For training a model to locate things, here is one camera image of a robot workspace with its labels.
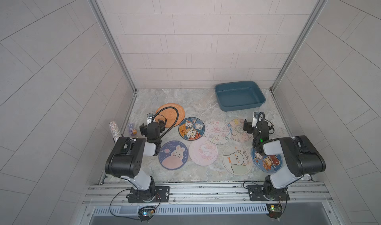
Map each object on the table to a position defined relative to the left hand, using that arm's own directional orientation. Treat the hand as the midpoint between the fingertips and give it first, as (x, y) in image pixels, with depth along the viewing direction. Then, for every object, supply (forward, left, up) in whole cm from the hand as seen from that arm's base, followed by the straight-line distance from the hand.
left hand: (154, 118), depth 94 cm
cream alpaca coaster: (-24, -50, -5) cm, 56 cm away
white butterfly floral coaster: (-7, -41, -4) cm, 42 cm away
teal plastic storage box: (+23, -57, -2) cm, 62 cm away
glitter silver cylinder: (-18, +11, +17) cm, 27 cm away
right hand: (+1, -64, +1) cm, 64 cm away
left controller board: (-48, -6, -2) cm, 48 cm away
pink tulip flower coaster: (-4, -53, -3) cm, 53 cm away
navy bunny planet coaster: (-21, -14, -5) cm, 26 cm away
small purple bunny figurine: (-9, +12, -1) cm, 14 cm away
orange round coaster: (-8, -13, +15) cm, 21 cm away
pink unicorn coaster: (-20, -31, -4) cm, 37 cm away
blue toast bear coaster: (-26, -67, -4) cm, 72 cm away
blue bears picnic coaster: (-5, -24, -4) cm, 25 cm away
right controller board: (-47, -64, -4) cm, 80 cm away
